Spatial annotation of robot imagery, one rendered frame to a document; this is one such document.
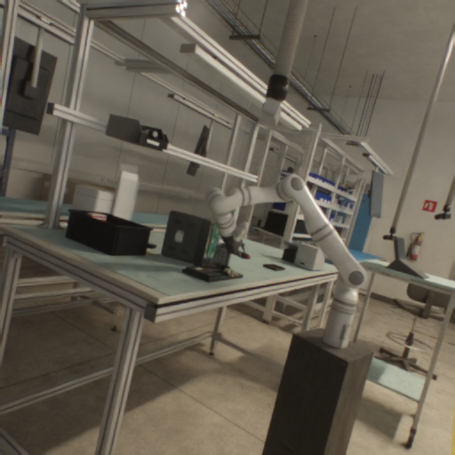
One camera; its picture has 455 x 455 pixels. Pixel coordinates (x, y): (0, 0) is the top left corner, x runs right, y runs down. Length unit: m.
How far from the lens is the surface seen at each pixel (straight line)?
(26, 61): 3.09
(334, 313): 1.59
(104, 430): 1.43
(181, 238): 1.68
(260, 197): 1.43
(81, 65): 1.91
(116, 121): 1.86
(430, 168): 8.08
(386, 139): 8.30
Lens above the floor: 1.33
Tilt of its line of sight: 7 degrees down
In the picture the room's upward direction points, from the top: 13 degrees clockwise
